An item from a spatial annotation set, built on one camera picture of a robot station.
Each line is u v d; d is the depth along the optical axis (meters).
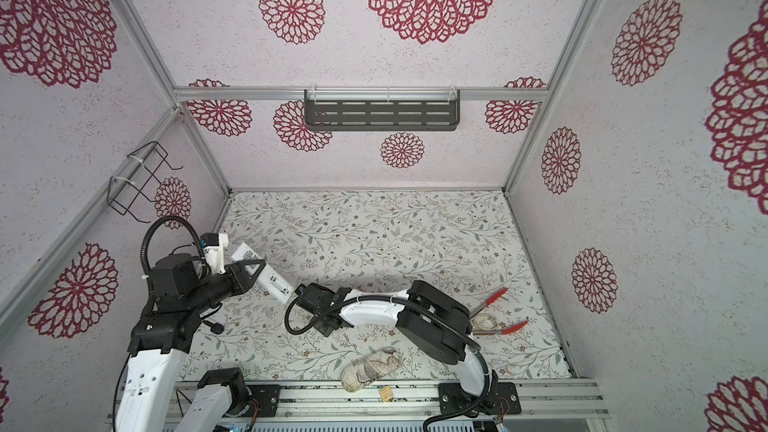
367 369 0.76
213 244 0.63
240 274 0.61
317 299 0.68
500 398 0.73
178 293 0.51
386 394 0.74
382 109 0.96
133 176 0.76
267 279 0.71
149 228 0.51
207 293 0.58
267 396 0.74
